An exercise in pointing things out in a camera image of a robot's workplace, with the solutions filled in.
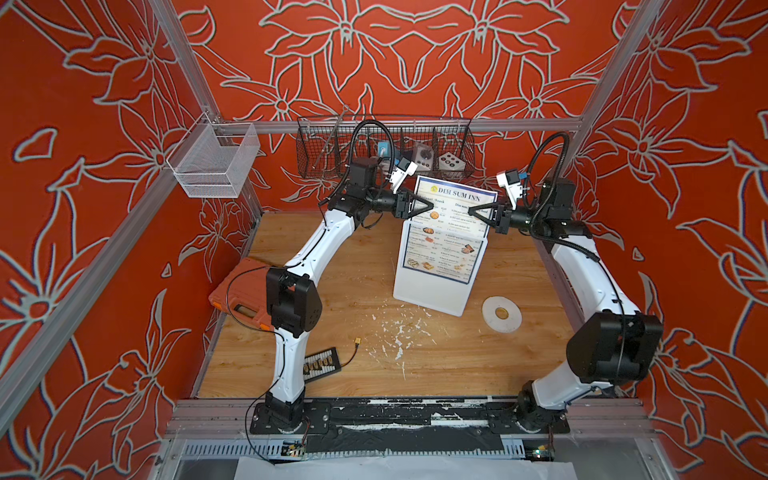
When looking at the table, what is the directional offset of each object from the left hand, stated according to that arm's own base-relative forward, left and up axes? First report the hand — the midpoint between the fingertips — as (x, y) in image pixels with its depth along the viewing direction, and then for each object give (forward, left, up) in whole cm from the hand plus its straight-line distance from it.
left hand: (428, 202), depth 76 cm
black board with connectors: (-32, +27, -32) cm, 53 cm away
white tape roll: (-17, -27, -33) cm, 46 cm away
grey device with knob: (+22, 0, -1) cm, 22 cm away
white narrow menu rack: (-8, -4, -17) cm, 20 cm away
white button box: (+25, -8, -4) cm, 26 cm away
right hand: (-3, -10, 0) cm, 10 cm away
